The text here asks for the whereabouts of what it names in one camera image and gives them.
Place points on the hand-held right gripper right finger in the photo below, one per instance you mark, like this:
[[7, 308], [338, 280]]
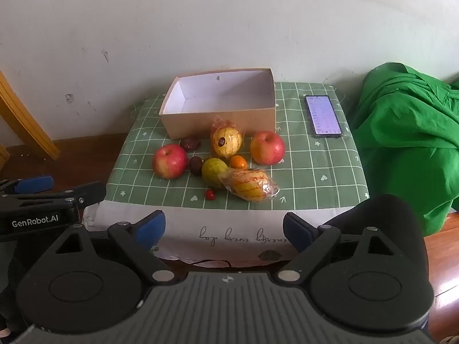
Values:
[[297, 231]]

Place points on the small tangerine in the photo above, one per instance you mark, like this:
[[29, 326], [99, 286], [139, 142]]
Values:
[[238, 162]]

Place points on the plastic-wrapped orange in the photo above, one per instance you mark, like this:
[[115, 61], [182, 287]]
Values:
[[226, 141], [247, 184]]

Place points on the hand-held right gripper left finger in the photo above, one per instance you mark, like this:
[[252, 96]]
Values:
[[152, 227]]

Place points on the dark red date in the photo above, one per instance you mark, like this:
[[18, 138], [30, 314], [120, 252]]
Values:
[[189, 144], [195, 165]]

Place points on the smartphone with lit screen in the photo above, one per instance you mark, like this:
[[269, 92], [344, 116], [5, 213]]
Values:
[[322, 116]]

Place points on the yellow wooden furniture leg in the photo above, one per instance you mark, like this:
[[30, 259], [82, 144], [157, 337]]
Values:
[[25, 122]]

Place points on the white cardboard box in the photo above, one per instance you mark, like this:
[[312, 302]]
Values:
[[193, 123]]

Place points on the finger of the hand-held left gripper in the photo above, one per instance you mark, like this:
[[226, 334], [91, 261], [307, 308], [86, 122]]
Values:
[[34, 184], [89, 193]]

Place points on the bright green cloth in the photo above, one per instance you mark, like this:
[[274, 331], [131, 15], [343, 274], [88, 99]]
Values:
[[401, 132]]

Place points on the red apple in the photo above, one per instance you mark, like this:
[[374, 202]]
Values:
[[168, 161], [267, 148]]

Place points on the red cherry tomato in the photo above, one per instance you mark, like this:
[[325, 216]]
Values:
[[209, 195]]

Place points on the green pear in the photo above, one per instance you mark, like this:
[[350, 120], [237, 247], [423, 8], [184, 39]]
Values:
[[213, 172]]

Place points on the green checked tablecloth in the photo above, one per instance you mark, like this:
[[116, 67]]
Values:
[[315, 172]]

